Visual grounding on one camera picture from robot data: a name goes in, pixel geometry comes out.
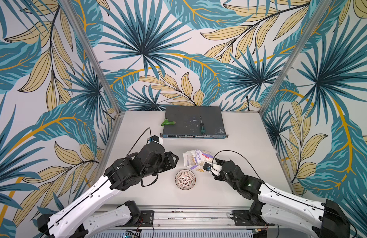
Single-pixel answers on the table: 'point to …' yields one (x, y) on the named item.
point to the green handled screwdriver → (202, 127)
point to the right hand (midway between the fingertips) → (209, 164)
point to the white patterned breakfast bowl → (185, 179)
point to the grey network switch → (187, 119)
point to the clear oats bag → (195, 159)
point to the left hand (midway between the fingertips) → (174, 163)
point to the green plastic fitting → (166, 122)
